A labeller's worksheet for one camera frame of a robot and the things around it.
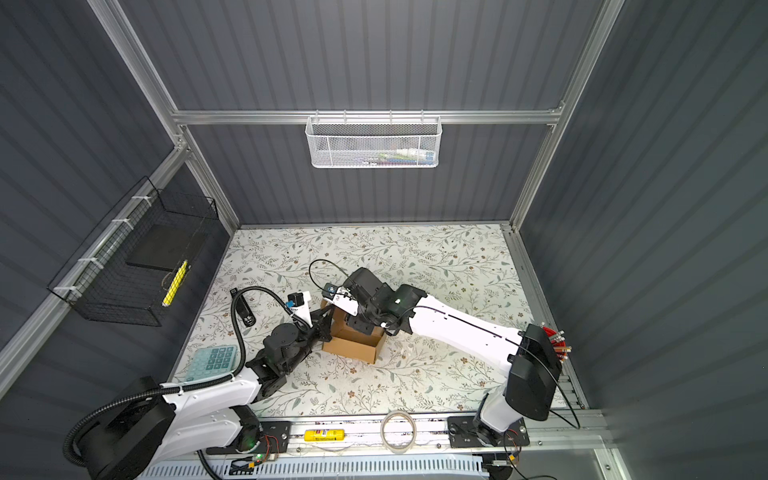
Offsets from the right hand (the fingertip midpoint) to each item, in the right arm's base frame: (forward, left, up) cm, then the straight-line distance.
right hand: (355, 311), depth 77 cm
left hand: (+3, +6, -3) cm, 8 cm away
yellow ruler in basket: (+2, +42, +11) cm, 44 cm away
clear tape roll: (-24, -15, -16) cm, 33 cm away
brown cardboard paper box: (-6, +1, -5) cm, 8 cm away
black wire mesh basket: (+5, +54, +13) cm, 56 cm away
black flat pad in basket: (+11, +47, +14) cm, 50 cm away
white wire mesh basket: (+77, -1, +4) cm, 77 cm away
